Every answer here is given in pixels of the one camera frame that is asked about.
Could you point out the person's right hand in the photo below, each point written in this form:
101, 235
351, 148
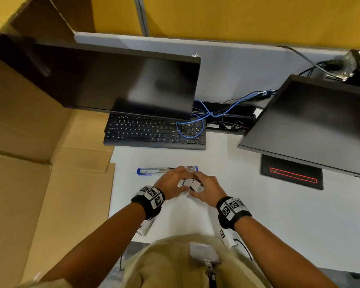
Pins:
210, 191

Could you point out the person's left hand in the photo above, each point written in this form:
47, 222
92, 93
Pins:
171, 182

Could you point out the white staple box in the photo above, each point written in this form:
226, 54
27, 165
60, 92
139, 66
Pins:
192, 184

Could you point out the person's right forearm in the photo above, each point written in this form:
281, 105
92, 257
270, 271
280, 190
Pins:
276, 254

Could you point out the person's left forearm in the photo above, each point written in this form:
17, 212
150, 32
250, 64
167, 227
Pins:
102, 242

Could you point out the person's beige shirt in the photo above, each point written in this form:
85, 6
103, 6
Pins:
168, 260

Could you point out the black left wristband with markers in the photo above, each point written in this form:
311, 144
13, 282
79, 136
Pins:
148, 200

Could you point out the black wristband with markers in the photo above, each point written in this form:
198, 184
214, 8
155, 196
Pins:
232, 211
148, 200

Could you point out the black right wristband with markers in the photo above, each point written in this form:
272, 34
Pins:
232, 211

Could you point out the white badge card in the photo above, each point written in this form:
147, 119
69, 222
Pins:
204, 251

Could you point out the black keyboard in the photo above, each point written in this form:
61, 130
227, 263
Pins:
138, 131

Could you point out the black monitor base, red line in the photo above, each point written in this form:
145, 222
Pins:
267, 163

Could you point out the large black computer monitor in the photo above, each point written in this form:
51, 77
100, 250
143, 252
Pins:
108, 80

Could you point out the grey desk partition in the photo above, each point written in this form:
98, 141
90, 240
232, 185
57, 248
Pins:
228, 71

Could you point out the black monitor with red-lined base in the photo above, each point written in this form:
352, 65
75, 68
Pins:
312, 125

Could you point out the large cardboard box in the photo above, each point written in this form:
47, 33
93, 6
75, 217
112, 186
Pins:
33, 191

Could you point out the yellow partition panel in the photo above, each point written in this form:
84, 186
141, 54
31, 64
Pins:
258, 17
114, 11

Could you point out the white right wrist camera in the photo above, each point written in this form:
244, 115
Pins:
226, 236

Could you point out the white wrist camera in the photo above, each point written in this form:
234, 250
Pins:
147, 227
226, 236

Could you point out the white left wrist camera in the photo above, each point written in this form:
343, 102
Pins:
147, 227

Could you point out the grey partition post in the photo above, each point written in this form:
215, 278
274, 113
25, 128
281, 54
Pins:
141, 14

